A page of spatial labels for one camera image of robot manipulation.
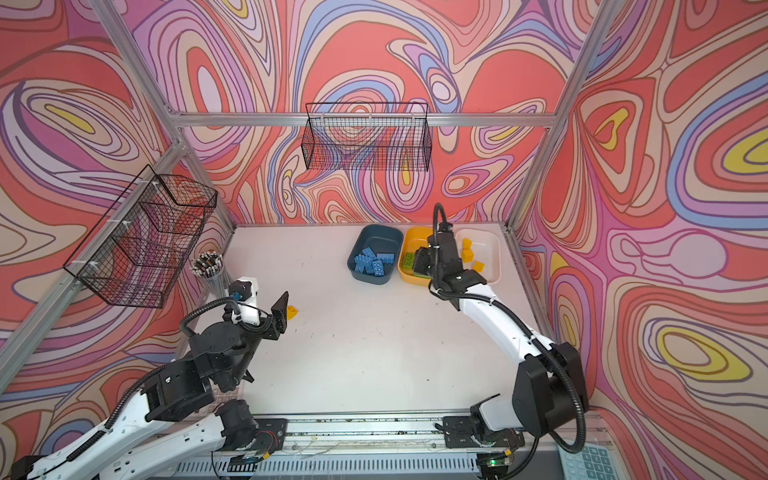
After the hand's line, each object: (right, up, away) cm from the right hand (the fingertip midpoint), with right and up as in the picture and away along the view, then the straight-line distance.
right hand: (423, 259), depth 85 cm
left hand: (-35, -7, -20) cm, 41 cm away
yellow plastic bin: (0, +8, +27) cm, 28 cm away
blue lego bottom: (-19, -1, +19) cm, 27 cm away
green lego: (-2, -1, +22) cm, 22 cm away
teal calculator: (+38, -47, -16) cm, 63 cm away
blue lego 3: (-11, 0, +20) cm, 23 cm away
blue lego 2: (-17, +1, +23) cm, 28 cm away
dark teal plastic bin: (-13, +7, +30) cm, 33 cm away
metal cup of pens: (-63, -2, +1) cm, 63 cm away
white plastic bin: (+27, +4, +23) cm, 36 cm away
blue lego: (-14, -4, +19) cm, 24 cm away
